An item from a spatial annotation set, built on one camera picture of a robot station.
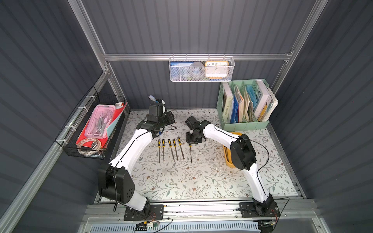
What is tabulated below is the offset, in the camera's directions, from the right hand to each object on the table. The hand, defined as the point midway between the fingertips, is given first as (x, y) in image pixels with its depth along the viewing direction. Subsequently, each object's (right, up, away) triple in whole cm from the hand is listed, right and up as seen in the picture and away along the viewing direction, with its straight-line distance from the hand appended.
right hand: (191, 140), depth 97 cm
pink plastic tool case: (-46, +15, -23) cm, 54 cm away
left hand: (-11, +16, -15) cm, 25 cm away
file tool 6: (0, -4, -2) cm, 4 cm away
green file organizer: (+35, +24, -1) cm, 43 cm away
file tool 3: (-14, -4, +2) cm, 15 cm away
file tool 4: (-11, -4, +2) cm, 12 cm away
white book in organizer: (+50, +26, 0) cm, 57 cm away
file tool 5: (-7, -3, +3) cm, 8 cm away
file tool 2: (-19, -4, +2) cm, 19 cm away
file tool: (-22, -5, +2) cm, 22 cm away
